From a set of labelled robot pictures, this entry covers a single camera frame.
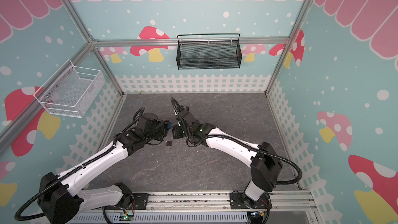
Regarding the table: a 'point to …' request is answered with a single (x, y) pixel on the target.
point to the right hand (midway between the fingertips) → (171, 128)
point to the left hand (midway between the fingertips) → (172, 125)
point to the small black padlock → (169, 143)
